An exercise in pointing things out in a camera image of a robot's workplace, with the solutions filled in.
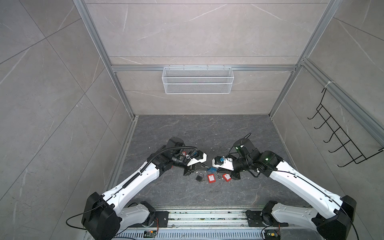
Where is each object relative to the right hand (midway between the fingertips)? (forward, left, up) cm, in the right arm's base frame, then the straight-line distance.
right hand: (219, 167), depth 72 cm
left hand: (+1, +7, +3) cm, 8 cm away
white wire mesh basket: (+58, +9, +11) cm, 60 cm away
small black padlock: (+2, +9, -19) cm, 21 cm away
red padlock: (+1, +2, -17) cm, 17 cm away
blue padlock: (-3, +4, +3) cm, 6 cm away
